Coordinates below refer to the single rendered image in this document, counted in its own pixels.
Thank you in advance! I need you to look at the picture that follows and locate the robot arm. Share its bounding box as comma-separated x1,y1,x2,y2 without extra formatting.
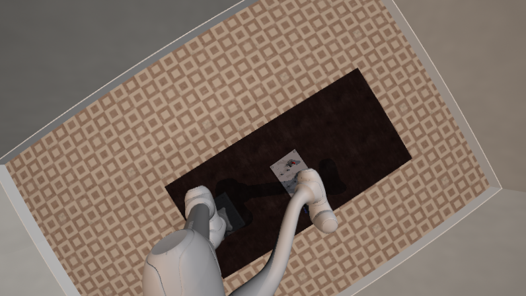
142,168,338,296

